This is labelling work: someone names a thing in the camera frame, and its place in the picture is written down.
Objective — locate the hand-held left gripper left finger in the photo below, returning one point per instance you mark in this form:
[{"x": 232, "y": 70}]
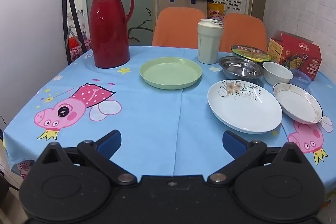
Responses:
[{"x": 110, "y": 142}]

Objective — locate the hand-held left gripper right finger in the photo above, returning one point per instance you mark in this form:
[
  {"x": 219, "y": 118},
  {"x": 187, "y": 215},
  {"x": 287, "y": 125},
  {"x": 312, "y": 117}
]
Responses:
[{"x": 233, "y": 142}]

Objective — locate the large floral white plate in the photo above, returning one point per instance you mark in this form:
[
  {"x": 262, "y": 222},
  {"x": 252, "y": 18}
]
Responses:
[{"x": 244, "y": 108}]

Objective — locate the stainless steel bowl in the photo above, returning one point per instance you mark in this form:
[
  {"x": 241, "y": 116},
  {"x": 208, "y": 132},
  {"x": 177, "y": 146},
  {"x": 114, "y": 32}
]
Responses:
[{"x": 240, "y": 67}]

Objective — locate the gold rimmed white plate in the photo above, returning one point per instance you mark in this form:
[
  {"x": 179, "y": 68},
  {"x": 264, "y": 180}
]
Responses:
[{"x": 298, "y": 103}]

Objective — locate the green plastic plate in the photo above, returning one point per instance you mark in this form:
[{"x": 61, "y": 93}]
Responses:
[{"x": 170, "y": 73}]

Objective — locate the blue cartoon pig tablecloth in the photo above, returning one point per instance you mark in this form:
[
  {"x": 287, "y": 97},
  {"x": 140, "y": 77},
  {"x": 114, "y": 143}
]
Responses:
[{"x": 157, "y": 113}]

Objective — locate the small white ceramic bowl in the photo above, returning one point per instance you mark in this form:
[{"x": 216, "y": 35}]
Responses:
[{"x": 277, "y": 73}]

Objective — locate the green instant noodle bowl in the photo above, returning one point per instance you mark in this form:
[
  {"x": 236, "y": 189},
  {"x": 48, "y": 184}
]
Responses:
[{"x": 252, "y": 53}]

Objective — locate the blue plastic bowl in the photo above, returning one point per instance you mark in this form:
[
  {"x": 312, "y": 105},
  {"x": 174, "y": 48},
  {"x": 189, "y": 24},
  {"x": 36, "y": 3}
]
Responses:
[{"x": 302, "y": 79}]

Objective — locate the white tumbler cup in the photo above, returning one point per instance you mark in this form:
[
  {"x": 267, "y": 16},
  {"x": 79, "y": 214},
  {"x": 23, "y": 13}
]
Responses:
[{"x": 208, "y": 43}]

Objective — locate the red cracker box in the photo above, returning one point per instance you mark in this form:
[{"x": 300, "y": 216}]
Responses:
[{"x": 302, "y": 56}]

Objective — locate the red thermos jug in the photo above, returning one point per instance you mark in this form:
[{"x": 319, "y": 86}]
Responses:
[{"x": 109, "y": 29}]

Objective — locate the orange chair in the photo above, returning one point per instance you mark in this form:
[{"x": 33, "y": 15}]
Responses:
[
  {"x": 176, "y": 29},
  {"x": 244, "y": 29}
]

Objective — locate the floral fabric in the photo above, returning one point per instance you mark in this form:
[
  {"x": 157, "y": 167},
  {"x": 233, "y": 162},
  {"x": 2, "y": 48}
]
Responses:
[{"x": 82, "y": 29}]

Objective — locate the yellow snack packet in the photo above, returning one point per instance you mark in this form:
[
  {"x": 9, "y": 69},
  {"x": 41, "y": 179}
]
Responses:
[{"x": 215, "y": 11}]

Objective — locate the black metal stand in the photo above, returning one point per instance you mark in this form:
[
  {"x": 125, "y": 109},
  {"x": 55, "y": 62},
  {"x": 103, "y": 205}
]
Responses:
[{"x": 72, "y": 3}]

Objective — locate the brown paper bag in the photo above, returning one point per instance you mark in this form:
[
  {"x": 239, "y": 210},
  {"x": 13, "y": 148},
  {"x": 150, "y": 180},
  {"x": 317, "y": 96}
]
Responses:
[{"x": 183, "y": 3}]

